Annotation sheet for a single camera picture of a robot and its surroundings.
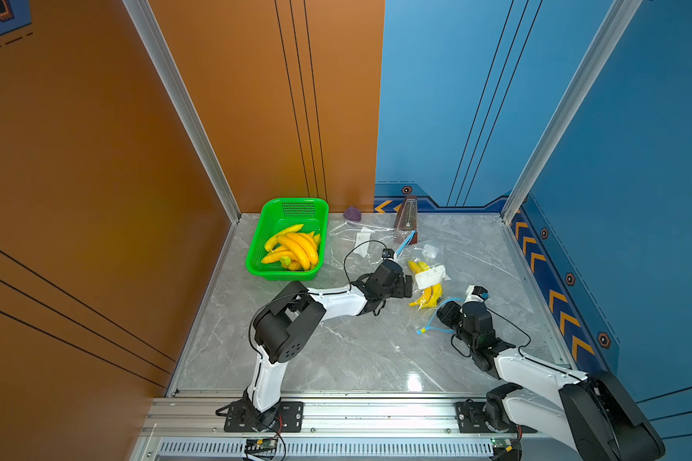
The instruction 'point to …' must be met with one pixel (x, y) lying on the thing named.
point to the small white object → (430, 251)
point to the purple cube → (353, 213)
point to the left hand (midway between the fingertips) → (403, 276)
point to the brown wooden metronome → (407, 220)
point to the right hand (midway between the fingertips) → (440, 302)
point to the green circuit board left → (262, 444)
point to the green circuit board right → (501, 442)
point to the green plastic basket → (279, 214)
